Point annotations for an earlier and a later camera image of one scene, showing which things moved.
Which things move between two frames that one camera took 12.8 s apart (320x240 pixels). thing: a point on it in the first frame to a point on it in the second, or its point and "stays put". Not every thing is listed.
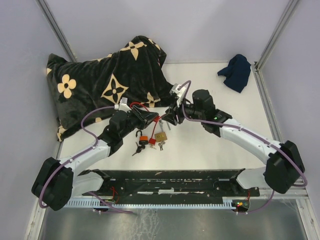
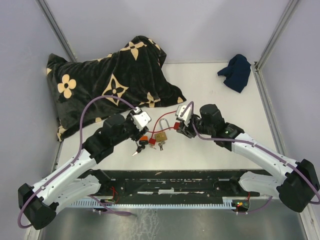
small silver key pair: x=152 y=146 stays put
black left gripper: x=144 y=117 to x=138 y=133
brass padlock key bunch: x=160 y=144 stays put
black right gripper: x=172 y=111 to x=186 y=130
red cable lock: x=156 y=118 to x=176 y=126
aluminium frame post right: x=290 y=9 stays put
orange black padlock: x=143 y=140 stays put
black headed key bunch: x=139 y=148 stays put
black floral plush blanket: x=136 y=72 stays put
